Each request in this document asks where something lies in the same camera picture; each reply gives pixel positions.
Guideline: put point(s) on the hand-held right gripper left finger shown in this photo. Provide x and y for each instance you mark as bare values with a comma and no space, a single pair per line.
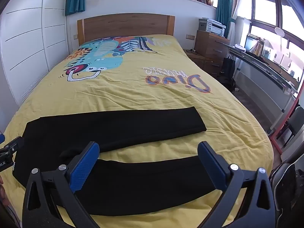
86,166

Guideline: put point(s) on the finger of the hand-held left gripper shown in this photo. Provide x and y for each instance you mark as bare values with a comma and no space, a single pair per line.
14,144

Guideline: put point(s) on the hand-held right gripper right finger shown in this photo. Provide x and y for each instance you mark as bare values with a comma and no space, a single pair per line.
212,168

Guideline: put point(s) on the black pants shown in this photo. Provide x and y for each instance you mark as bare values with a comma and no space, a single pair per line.
142,123

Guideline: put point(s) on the person's left hand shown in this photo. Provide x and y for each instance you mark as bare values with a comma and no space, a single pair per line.
2,193

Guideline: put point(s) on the black grey office chair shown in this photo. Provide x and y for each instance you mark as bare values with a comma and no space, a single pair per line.
288,194

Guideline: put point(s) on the dark chair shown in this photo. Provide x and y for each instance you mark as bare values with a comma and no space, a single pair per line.
295,123

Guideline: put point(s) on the yellow printed bed cover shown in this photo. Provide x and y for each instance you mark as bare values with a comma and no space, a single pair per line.
142,87

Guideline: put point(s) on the black bag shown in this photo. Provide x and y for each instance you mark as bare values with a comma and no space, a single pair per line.
228,71

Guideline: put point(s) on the white wardrobe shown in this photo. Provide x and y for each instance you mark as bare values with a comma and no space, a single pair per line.
28,40

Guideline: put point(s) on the wooden nightstand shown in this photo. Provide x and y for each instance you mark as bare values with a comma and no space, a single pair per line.
201,61

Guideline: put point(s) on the long grey desk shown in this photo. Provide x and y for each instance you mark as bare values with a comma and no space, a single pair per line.
263,68

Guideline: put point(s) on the wooden dresser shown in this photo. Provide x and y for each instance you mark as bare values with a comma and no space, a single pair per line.
211,45

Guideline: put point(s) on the white printer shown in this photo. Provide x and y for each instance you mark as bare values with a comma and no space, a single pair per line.
212,27

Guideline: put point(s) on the wooden headboard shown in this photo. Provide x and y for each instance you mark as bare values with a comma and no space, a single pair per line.
125,26

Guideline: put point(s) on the white round desk lamp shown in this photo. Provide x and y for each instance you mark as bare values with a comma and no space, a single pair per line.
280,31

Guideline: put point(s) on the long teal curtain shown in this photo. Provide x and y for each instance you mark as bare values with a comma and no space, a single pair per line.
224,4

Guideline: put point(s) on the window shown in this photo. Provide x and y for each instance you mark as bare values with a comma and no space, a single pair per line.
263,7

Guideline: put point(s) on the red metal frame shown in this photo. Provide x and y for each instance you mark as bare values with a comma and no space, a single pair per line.
286,123

